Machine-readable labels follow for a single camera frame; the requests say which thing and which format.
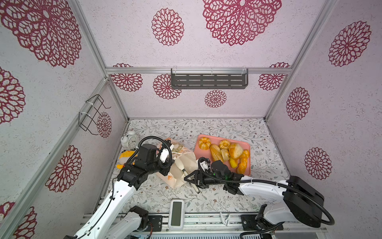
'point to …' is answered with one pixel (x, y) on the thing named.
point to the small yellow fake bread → (233, 163)
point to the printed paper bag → (185, 162)
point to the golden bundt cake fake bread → (224, 144)
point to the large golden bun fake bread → (236, 151)
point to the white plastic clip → (226, 222)
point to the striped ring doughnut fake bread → (204, 143)
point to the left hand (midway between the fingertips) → (172, 163)
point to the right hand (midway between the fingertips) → (186, 179)
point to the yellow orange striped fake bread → (242, 166)
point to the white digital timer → (176, 214)
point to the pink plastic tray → (207, 153)
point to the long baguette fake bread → (216, 152)
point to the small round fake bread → (225, 153)
